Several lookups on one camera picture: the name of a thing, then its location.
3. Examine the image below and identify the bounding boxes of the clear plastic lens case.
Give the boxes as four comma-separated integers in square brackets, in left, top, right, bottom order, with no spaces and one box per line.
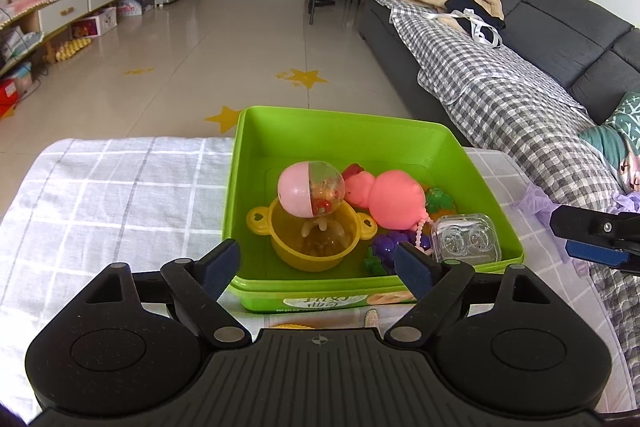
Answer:
[431,213,502,265]

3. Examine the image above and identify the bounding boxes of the orange toy pumpkin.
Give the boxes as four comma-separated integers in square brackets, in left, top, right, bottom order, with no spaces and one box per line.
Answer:
[425,186,458,222]

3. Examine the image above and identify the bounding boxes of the pink pig toy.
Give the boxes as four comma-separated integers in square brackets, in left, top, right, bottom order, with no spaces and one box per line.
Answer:
[342,164,433,251]

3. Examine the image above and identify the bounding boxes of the yellow toy pot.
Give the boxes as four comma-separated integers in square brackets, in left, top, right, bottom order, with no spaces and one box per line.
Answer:
[245,198,378,273]

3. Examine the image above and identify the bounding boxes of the pink capsule ball toy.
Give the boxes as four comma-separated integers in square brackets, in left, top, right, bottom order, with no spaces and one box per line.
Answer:
[278,161,345,219]

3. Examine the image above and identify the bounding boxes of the tan octopus toy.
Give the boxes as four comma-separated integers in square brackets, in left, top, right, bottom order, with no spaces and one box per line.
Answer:
[300,217,349,257]

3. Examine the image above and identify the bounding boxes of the purple rubber glove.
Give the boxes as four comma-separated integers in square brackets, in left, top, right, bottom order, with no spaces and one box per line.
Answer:
[516,184,639,275]

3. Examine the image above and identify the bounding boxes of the purple toy grapes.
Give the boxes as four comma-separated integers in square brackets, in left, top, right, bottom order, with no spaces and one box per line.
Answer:
[363,231,416,277]

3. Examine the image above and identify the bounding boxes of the toy corn cob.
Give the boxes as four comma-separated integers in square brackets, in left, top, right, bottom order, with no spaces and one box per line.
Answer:
[269,322,314,331]

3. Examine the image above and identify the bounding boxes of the green patterned pillow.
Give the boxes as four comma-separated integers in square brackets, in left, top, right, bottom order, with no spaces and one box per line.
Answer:
[579,92,640,193]

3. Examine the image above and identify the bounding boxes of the grey checked tablecloth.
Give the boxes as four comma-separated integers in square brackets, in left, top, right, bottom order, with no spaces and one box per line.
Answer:
[1,138,639,423]

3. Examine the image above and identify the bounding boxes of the green plastic bin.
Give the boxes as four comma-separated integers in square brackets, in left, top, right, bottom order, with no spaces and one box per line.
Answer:
[222,106,525,313]

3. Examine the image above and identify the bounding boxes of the dark grey sofa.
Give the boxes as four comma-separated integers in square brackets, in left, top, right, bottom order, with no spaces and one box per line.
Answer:
[359,0,639,146]

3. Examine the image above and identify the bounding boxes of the black and white garment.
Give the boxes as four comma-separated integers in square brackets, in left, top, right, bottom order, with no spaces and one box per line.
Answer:
[445,0,506,49]

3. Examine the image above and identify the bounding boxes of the wooden TV cabinet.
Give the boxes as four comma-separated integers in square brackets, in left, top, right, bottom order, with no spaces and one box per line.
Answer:
[0,0,125,118]

